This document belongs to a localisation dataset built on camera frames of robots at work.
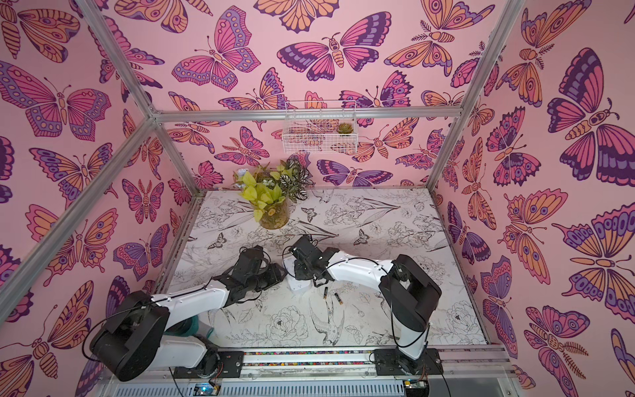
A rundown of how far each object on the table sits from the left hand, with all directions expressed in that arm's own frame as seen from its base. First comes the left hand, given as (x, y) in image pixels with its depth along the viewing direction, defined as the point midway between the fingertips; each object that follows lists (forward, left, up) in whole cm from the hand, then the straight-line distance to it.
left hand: (288, 271), depth 89 cm
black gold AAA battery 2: (-8, -18, -4) cm, 20 cm away
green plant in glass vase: (+29, +12, +14) cm, 34 cm away
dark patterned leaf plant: (+28, -1, +16) cm, 32 cm away
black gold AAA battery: (-5, -14, -4) cm, 15 cm away
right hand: (+1, -5, +1) cm, 5 cm away
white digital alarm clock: (-5, -5, 0) cm, 7 cm away
